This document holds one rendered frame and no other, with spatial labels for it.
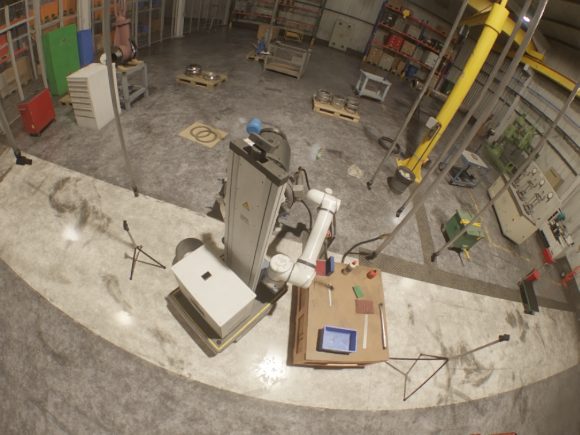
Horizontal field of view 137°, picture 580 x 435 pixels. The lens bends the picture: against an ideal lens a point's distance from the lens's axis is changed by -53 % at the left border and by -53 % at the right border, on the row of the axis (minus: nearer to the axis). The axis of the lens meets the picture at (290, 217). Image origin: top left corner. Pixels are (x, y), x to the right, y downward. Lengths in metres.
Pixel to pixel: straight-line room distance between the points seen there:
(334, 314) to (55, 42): 8.60
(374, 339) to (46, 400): 3.41
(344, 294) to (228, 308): 1.14
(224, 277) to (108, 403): 1.81
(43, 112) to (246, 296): 5.85
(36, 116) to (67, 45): 2.90
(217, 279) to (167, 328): 1.02
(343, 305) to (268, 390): 1.08
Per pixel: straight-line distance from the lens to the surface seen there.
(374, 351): 2.34
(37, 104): 6.30
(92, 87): 5.09
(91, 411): 2.86
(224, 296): 1.70
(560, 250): 9.90
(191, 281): 1.75
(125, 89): 5.57
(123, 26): 5.79
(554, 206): 6.98
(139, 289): 2.77
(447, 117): 5.01
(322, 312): 2.20
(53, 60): 8.26
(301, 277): 1.75
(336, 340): 2.18
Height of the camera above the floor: 2.44
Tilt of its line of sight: 49 degrees down
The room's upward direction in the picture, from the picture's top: 20 degrees clockwise
